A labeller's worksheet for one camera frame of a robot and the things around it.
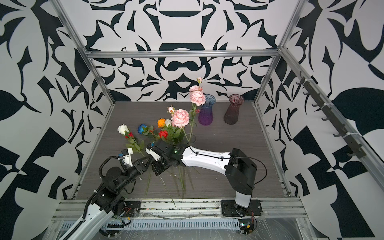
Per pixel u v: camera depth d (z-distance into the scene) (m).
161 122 1.03
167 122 1.01
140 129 0.99
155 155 0.69
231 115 0.99
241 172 0.45
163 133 0.97
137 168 0.69
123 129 0.78
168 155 0.60
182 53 0.90
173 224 0.68
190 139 0.80
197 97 0.67
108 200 0.59
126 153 0.71
